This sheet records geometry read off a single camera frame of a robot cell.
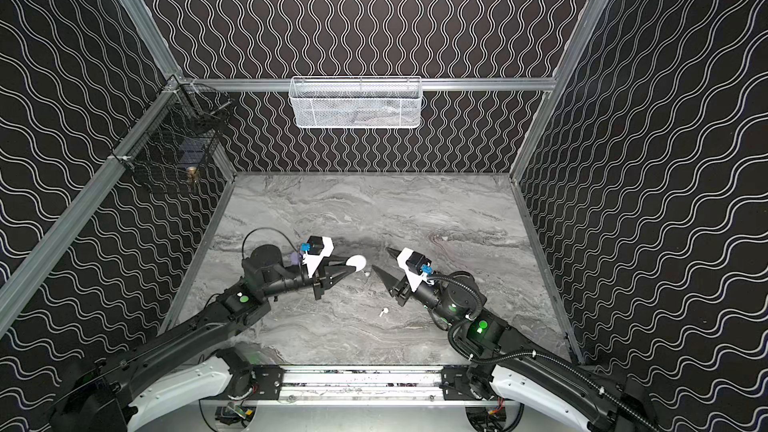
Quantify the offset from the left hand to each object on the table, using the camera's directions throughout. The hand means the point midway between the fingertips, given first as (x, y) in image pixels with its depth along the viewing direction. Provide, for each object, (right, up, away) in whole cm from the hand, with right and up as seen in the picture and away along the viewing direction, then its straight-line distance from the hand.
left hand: (357, 270), depth 67 cm
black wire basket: (-59, +35, +28) cm, 74 cm away
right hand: (+6, +3, -1) cm, 7 cm away
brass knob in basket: (-47, +24, +16) cm, 55 cm away
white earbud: (+6, -16, +19) cm, 26 cm away
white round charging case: (0, +2, +2) cm, 3 cm away
